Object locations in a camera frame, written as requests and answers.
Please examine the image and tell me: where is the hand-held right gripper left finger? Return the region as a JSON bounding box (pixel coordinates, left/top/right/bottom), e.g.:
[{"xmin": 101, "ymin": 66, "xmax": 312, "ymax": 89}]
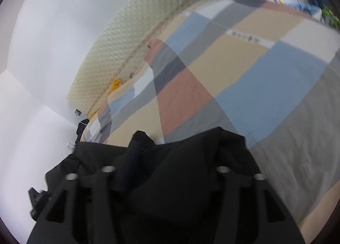
[{"xmin": 27, "ymin": 166, "xmax": 119, "ymax": 244}]

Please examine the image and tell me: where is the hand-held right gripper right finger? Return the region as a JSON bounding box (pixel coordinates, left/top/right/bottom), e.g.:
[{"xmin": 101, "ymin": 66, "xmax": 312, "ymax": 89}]
[{"xmin": 215, "ymin": 166, "xmax": 306, "ymax": 244}]

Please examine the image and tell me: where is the black puffer jacket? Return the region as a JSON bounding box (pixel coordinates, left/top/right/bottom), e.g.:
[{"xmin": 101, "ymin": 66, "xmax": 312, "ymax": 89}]
[{"xmin": 45, "ymin": 126, "xmax": 269, "ymax": 244}]

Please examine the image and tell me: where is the black bag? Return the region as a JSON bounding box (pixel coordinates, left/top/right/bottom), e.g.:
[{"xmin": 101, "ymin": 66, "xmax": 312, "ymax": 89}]
[{"xmin": 75, "ymin": 119, "xmax": 90, "ymax": 144}]

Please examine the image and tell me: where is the checkered patchwork quilt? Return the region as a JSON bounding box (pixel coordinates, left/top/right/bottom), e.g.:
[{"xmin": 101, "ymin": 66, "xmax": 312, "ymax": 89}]
[{"xmin": 80, "ymin": 0, "xmax": 340, "ymax": 234}]

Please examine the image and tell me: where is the cream quilted headboard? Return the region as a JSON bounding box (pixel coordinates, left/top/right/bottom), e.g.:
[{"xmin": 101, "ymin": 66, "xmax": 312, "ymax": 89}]
[{"xmin": 66, "ymin": 0, "xmax": 211, "ymax": 118}]

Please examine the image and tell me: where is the green yellow small object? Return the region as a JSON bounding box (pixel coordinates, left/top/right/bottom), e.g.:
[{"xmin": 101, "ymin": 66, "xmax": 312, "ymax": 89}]
[{"xmin": 321, "ymin": 6, "xmax": 340, "ymax": 30}]

